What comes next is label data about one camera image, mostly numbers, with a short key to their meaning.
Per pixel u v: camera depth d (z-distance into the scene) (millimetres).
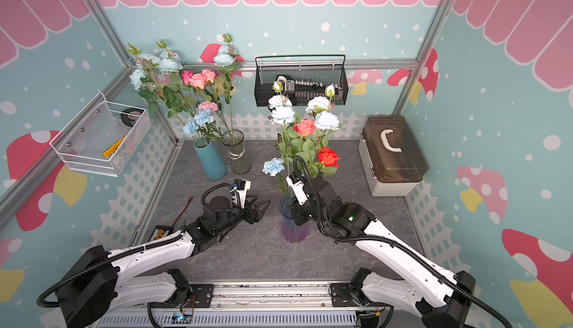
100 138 778
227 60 804
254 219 718
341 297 742
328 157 679
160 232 871
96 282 415
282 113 632
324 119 602
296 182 600
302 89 890
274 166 670
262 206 750
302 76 941
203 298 740
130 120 809
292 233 831
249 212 701
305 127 658
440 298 383
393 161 968
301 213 610
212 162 969
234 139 969
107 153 707
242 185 699
